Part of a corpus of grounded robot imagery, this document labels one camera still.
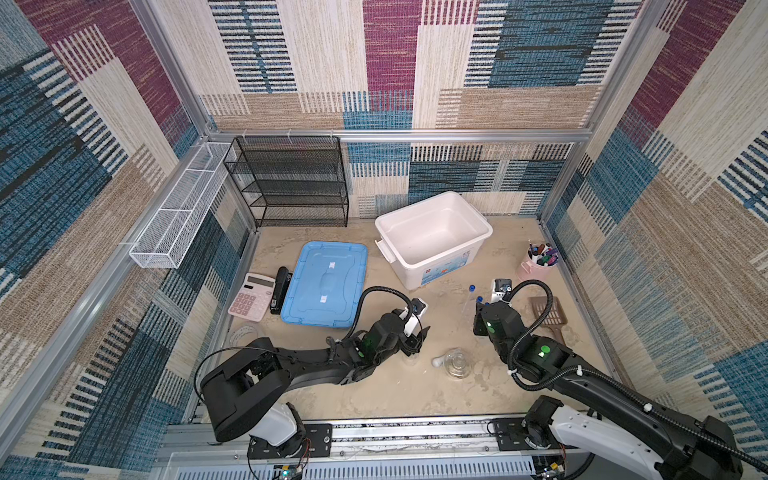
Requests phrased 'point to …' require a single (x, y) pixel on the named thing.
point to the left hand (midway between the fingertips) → (421, 317)
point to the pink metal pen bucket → (540, 263)
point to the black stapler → (280, 291)
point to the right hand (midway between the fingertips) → (484, 309)
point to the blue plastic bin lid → (327, 287)
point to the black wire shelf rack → (291, 181)
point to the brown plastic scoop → (556, 317)
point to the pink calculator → (253, 297)
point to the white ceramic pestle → (439, 361)
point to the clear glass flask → (457, 362)
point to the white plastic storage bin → (432, 240)
